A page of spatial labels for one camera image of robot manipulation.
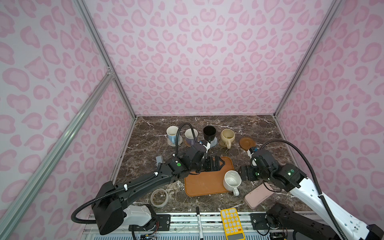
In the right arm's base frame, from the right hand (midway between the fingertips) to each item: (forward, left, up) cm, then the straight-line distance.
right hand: (246, 171), depth 73 cm
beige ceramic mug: (+32, +4, -14) cm, 35 cm away
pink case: (-7, -8, -14) cm, 18 cm away
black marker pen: (-20, +23, -15) cm, 34 cm away
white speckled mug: (+1, +5, -15) cm, 16 cm away
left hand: (+2, +13, +4) cm, 14 cm away
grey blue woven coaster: (+27, +14, -16) cm, 34 cm away
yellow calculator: (-21, +7, -15) cm, 26 cm away
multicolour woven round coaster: (+27, +37, -15) cm, 49 cm away
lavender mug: (+29, +30, -13) cm, 44 cm away
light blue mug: (+32, +43, -11) cm, 55 cm away
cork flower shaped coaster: (+26, +1, -16) cm, 30 cm away
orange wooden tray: (0, +18, -16) cm, 24 cm away
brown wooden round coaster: (+27, -9, -17) cm, 33 cm away
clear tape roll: (-9, +45, -16) cm, 48 cm away
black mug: (+27, +17, -5) cm, 33 cm away
